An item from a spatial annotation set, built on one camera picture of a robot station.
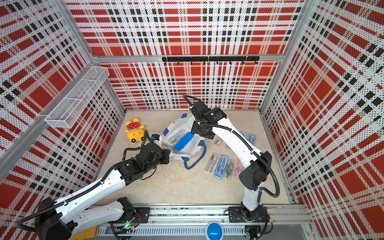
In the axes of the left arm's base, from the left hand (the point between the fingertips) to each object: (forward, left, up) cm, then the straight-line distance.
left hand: (172, 151), depth 79 cm
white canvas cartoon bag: (+8, -9, -12) cm, 17 cm away
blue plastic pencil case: (+17, -3, -15) cm, 23 cm away
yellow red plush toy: (+19, +29, -9) cm, 36 cm away
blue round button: (-34, -21, -15) cm, 42 cm away
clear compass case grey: (+16, -27, -17) cm, 35 cm away
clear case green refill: (-3, -33, -16) cm, 36 cm away
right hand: (+7, -16, +7) cm, 19 cm away
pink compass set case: (-3, -38, -16) cm, 41 cm away
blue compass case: (-3, -27, -15) cm, 31 cm away
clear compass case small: (0, -22, -16) cm, 27 cm away
